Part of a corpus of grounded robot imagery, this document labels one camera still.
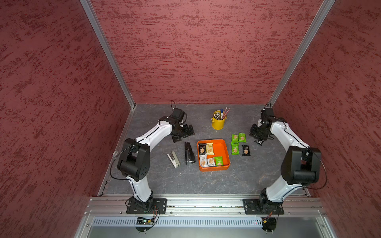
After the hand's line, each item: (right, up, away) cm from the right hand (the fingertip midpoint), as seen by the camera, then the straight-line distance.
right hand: (250, 136), depth 91 cm
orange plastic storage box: (-23, -12, +1) cm, 26 cm away
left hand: (-39, -1, -1) cm, 39 cm away
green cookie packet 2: (-8, -5, +7) cm, 12 cm away
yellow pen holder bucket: (-19, +7, +13) cm, 24 cm away
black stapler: (-38, -12, -1) cm, 40 cm away
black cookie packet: (-1, -10, +4) cm, 11 cm away
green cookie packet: (-2, -2, +10) cm, 10 cm away
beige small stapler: (-48, -14, -3) cm, 50 cm away
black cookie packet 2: (-30, -8, +2) cm, 31 cm away
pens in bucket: (-16, +14, +12) cm, 24 cm away
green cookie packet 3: (-20, -15, -1) cm, 25 cm away
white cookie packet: (-25, -15, -3) cm, 30 cm away
